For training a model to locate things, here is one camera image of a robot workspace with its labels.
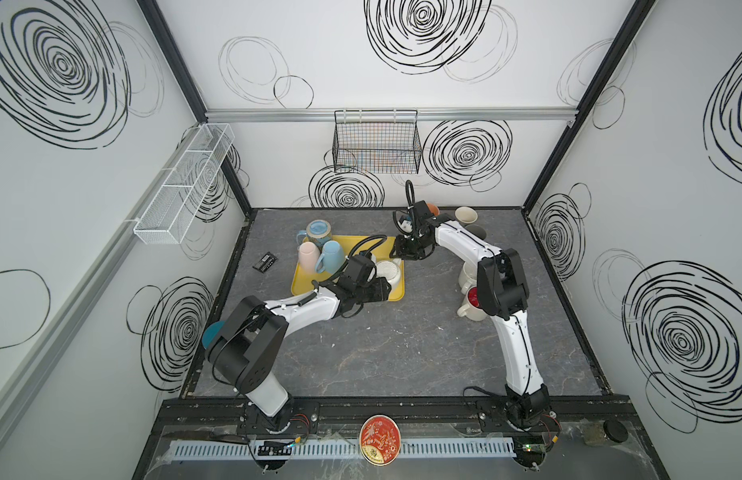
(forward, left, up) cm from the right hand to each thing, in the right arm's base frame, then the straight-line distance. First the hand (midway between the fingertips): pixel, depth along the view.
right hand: (389, 255), depth 99 cm
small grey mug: (+16, -28, +4) cm, 32 cm away
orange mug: (+19, -17, +3) cm, 25 cm away
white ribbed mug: (-8, 0, +3) cm, 8 cm away
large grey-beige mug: (+9, -30, +3) cm, 32 cm away
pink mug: (-3, +27, +3) cm, 27 cm away
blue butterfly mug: (+6, +24, +6) cm, 26 cm away
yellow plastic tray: (-9, +5, +16) cm, 19 cm away
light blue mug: (-3, +19, +2) cm, 19 cm away
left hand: (-13, 0, +2) cm, 14 cm away
